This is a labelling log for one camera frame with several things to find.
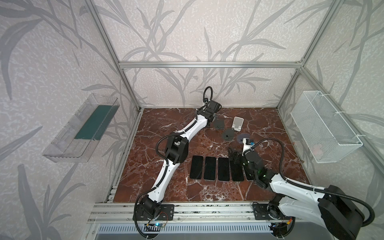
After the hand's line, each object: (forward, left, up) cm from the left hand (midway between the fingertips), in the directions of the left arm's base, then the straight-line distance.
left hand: (209, 109), depth 103 cm
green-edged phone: (-48, -16, +11) cm, 51 cm away
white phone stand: (-7, -20, -7) cm, 22 cm away
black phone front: (-38, -8, -11) cm, 40 cm away
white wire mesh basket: (-36, -49, +23) cm, 65 cm away
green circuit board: (-66, +25, -11) cm, 71 cm away
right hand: (-28, -14, +2) cm, 31 cm away
